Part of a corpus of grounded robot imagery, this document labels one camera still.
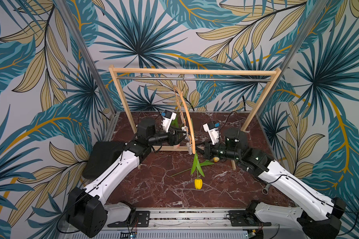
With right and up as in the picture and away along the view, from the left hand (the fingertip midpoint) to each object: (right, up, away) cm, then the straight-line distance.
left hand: (185, 134), depth 69 cm
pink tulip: (-5, -8, +15) cm, 17 cm away
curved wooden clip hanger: (+5, +12, +47) cm, 49 cm away
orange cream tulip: (+14, -19, +24) cm, 33 cm away
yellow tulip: (+5, -20, -6) cm, 22 cm away
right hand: (+3, -5, -4) cm, 7 cm away
